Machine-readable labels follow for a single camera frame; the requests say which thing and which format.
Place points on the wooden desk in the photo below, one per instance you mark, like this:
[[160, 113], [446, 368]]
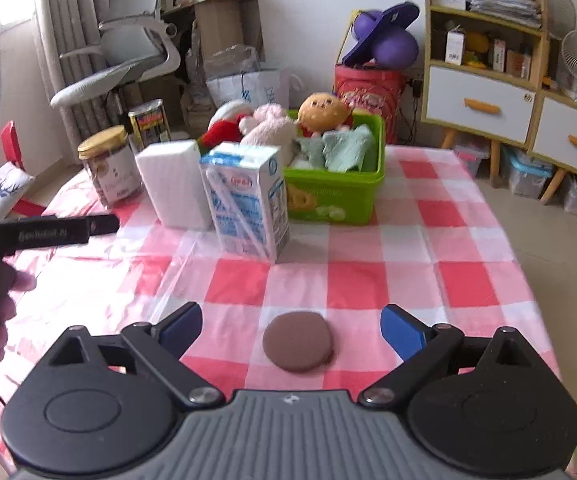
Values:
[[221, 23]]

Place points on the santa plush toy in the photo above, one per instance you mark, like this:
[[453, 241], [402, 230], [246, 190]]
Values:
[[224, 126]]

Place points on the red snack bucket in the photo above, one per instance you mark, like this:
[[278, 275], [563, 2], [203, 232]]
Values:
[[372, 90]]

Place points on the grey office chair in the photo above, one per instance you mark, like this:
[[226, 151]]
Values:
[[136, 46]]

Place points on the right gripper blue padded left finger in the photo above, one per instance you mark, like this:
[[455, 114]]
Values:
[[158, 348]]

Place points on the gold lid cookie jar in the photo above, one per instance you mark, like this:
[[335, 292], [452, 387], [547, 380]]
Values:
[[110, 163]]

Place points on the deer print pillow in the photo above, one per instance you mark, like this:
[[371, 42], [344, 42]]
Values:
[[14, 183]]

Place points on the purple bounce ball toy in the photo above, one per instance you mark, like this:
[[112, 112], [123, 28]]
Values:
[[382, 37]]

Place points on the pink bunny plush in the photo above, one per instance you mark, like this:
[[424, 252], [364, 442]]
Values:
[[269, 125]]

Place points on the black yellow tin can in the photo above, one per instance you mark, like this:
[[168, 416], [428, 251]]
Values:
[[149, 124]]

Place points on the clear storage box blue lid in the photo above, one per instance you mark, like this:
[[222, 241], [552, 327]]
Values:
[[525, 175]]

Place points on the white yellow drawer cabinet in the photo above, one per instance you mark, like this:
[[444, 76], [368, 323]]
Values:
[[485, 74]]

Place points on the white sponge block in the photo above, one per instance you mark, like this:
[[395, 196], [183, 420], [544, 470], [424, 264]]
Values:
[[171, 174]]

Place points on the green plastic basket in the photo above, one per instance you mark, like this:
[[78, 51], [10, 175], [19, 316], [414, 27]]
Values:
[[320, 195]]

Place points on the clear storage box pink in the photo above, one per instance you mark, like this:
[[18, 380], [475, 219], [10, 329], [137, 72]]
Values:
[[471, 151]]

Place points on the blue white milk carton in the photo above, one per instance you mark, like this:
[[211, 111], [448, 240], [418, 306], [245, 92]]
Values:
[[247, 197]]

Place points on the light green towel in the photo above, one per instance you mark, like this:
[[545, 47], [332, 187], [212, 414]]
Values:
[[352, 150]]

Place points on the brown round soft pad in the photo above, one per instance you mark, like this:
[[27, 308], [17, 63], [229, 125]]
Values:
[[298, 342]]

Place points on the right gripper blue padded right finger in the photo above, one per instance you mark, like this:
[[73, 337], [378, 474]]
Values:
[[425, 352]]

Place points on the hamburger plush toy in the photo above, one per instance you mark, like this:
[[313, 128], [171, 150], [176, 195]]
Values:
[[323, 112]]

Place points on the white paper shopping bag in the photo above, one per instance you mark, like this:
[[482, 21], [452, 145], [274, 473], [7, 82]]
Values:
[[255, 88]]

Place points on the red white checkered tablecloth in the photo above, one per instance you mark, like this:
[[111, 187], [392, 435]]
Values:
[[433, 246]]

